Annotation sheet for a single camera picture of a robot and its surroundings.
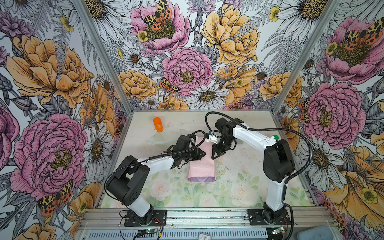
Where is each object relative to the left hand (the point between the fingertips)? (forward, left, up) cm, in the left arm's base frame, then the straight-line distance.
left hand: (203, 157), depth 88 cm
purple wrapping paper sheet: (-8, +1, +1) cm, 8 cm away
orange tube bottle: (+26, +30, 0) cm, 39 cm away
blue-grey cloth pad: (-36, -51, -3) cm, 62 cm away
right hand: (-4, -6, +4) cm, 8 cm away
